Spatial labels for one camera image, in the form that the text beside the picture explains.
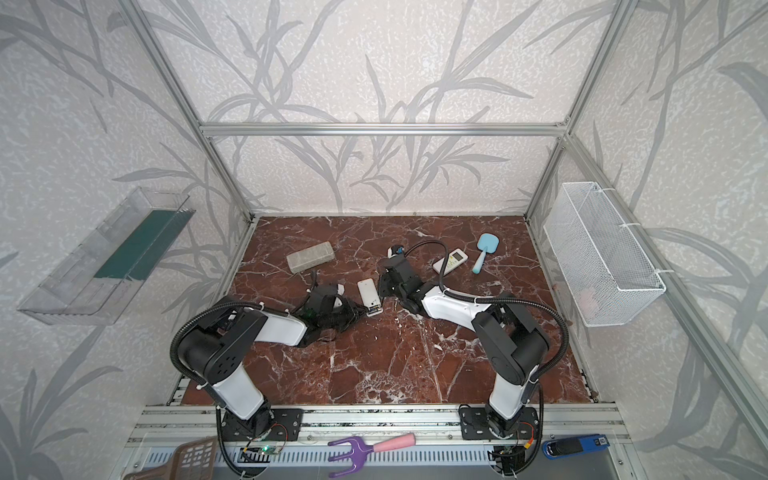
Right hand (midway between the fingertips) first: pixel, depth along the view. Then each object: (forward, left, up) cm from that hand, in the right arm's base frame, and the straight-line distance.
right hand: (380, 270), depth 92 cm
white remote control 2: (+10, -26, -9) cm, 29 cm away
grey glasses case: (+11, +26, -8) cm, 29 cm away
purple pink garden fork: (-45, +3, -9) cm, 46 cm away
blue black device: (-45, -47, -6) cm, 65 cm away
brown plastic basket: (-47, +42, -9) cm, 64 cm away
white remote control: (-1, +4, -10) cm, 11 cm away
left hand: (-7, +2, -7) cm, 10 cm away
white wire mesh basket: (-17, -50, +25) cm, 59 cm away
